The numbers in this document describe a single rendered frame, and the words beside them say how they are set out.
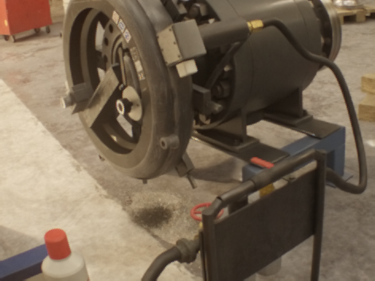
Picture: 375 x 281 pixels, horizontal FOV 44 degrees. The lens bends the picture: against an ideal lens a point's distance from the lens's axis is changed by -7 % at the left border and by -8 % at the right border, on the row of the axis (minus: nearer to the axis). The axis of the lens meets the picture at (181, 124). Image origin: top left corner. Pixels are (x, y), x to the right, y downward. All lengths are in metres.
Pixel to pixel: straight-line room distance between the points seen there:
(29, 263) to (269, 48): 1.27
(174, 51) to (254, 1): 0.59
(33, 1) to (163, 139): 5.72
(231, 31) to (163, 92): 0.27
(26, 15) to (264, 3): 5.44
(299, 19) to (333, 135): 0.50
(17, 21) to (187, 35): 5.73
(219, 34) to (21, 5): 5.71
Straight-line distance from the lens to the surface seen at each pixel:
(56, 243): 0.67
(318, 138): 2.01
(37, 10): 7.10
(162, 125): 1.48
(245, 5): 1.83
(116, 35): 1.83
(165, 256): 1.02
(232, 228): 1.06
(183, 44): 1.35
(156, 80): 1.44
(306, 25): 2.00
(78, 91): 1.84
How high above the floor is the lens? 1.05
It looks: 21 degrees down
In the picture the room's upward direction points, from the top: 6 degrees counter-clockwise
